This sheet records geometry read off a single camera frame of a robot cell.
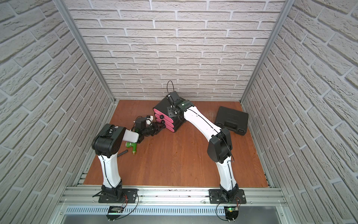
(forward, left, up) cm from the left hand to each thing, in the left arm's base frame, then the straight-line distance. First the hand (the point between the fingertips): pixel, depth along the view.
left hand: (166, 124), depth 98 cm
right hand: (+2, -7, +13) cm, 15 cm away
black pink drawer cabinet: (+1, +3, +11) cm, 11 cm away
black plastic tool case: (+1, -49, +3) cm, 50 cm away
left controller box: (-50, +24, -5) cm, 56 cm away
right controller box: (-52, -37, -6) cm, 64 cm away
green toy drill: (-15, +21, -4) cm, 26 cm away
